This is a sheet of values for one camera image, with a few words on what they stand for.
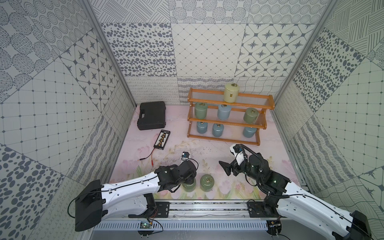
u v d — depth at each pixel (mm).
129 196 470
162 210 734
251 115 867
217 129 958
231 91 779
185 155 726
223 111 885
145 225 715
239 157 651
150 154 937
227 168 659
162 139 989
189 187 760
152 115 1104
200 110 880
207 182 749
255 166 566
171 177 578
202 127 982
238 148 633
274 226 725
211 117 948
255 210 733
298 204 499
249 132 966
